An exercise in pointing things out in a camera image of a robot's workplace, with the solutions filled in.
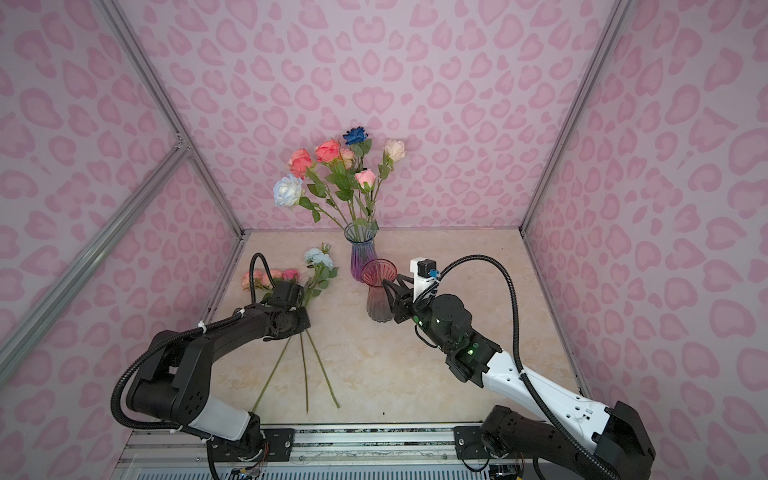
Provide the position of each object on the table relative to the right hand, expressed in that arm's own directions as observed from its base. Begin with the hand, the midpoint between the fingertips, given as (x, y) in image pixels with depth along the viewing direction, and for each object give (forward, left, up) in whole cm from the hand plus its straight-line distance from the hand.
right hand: (388, 279), depth 68 cm
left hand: (+4, +27, -28) cm, 40 cm away
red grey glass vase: (+7, +4, -25) cm, 26 cm away
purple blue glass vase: (+28, +11, -22) cm, 38 cm away
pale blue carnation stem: (+24, +25, -25) cm, 43 cm away
